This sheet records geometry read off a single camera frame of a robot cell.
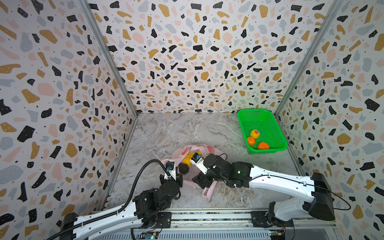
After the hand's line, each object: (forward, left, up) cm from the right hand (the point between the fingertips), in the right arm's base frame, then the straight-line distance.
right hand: (194, 171), depth 70 cm
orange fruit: (+25, -43, -16) cm, 52 cm away
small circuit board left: (-23, +21, -19) cm, 37 cm away
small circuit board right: (-22, -40, -21) cm, 50 cm away
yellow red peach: (+34, -40, -15) cm, 55 cm away
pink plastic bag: (+9, +8, 0) cm, 12 cm away
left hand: (+4, +8, -2) cm, 9 cm away
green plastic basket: (+50, -51, -20) cm, 75 cm away
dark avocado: (+8, +7, -14) cm, 18 cm away
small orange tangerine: (+29, -36, -16) cm, 49 cm away
